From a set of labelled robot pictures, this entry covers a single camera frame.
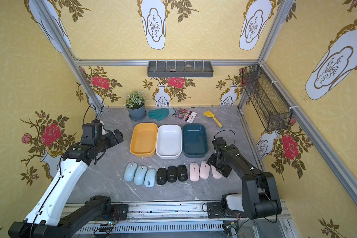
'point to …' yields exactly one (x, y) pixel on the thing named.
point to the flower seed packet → (188, 116)
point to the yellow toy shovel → (209, 114)
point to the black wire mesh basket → (273, 112)
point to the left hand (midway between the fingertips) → (117, 136)
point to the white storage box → (169, 141)
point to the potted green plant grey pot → (135, 100)
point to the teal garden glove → (158, 114)
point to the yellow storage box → (144, 139)
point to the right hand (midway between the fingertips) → (215, 167)
